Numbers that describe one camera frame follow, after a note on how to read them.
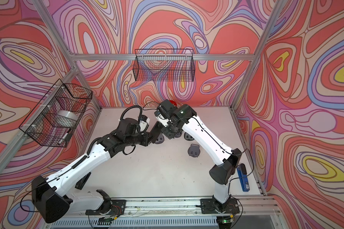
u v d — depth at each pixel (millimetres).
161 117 639
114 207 728
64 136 718
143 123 674
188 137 982
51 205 375
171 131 629
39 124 663
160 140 993
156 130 769
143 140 664
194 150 899
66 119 702
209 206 732
